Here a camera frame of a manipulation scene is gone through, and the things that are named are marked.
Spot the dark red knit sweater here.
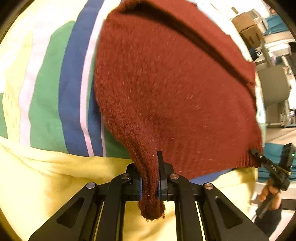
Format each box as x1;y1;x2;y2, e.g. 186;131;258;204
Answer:
94;1;262;220

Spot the right hand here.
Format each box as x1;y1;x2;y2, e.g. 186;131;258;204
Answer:
258;179;283;212

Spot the teal fabric pile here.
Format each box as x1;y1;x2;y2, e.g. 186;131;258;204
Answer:
257;143;296;183

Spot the yellow dinosaur print bedspread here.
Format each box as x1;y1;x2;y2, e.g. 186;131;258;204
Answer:
1;1;264;240

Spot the grey office chair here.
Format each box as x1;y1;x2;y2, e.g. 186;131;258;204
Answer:
255;64;290;108

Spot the wooden nightstand cabinet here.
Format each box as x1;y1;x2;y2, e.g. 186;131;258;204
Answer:
232;13;264;49

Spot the white printer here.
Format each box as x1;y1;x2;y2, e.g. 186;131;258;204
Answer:
247;9;268;32

